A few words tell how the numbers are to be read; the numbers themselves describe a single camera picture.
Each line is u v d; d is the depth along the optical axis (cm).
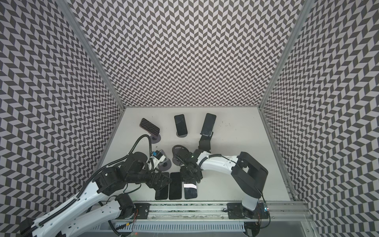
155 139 94
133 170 53
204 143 86
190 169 60
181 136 94
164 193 77
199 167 56
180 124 96
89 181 47
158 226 69
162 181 60
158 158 63
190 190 77
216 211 75
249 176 45
